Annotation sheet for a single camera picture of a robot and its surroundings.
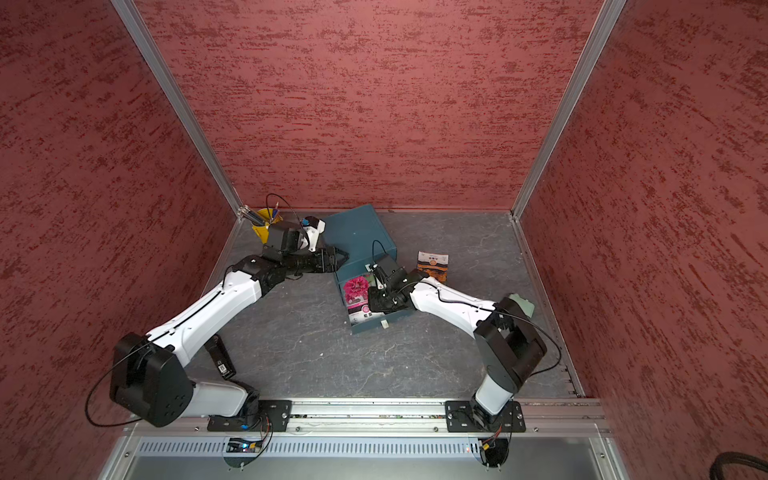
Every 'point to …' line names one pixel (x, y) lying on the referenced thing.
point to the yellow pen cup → (269, 216)
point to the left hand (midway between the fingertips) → (337, 263)
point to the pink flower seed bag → (356, 292)
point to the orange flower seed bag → (434, 265)
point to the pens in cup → (248, 213)
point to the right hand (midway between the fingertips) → (373, 309)
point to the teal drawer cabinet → (360, 233)
